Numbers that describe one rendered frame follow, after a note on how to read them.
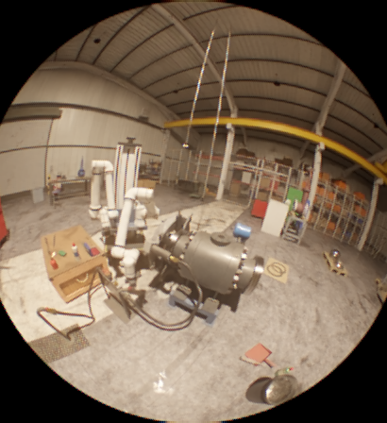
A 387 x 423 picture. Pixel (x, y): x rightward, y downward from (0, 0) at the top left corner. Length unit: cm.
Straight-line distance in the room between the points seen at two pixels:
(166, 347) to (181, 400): 62
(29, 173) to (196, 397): 973
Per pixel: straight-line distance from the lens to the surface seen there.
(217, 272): 117
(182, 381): 148
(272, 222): 483
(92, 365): 161
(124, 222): 116
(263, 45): 765
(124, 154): 190
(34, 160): 925
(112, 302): 176
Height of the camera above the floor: 147
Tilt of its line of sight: 17 degrees down
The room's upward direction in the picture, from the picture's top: 10 degrees clockwise
